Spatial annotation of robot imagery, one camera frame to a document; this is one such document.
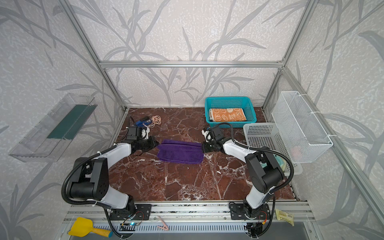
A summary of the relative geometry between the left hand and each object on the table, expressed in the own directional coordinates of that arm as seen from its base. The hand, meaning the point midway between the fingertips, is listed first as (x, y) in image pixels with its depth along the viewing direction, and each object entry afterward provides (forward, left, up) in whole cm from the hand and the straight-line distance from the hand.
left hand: (160, 137), depth 93 cm
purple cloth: (-7, -13, -5) cm, 15 cm away
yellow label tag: (-41, -66, -5) cm, 78 cm away
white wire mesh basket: (-16, -68, +28) cm, 76 cm away
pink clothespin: (-46, -9, -6) cm, 47 cm away
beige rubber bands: (+20, +8, -8) cm, 23 cm away
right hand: (-2, -27, -2) cm, 27 cm away
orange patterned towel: (+25, -45, -6) cm, 52 cm away
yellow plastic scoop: (-45, +30, -8) cm, 55 cm away
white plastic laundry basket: (+7, -71, -6) cm, 72 cm away
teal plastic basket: (+34, -59, -2) cm, 69 cm away
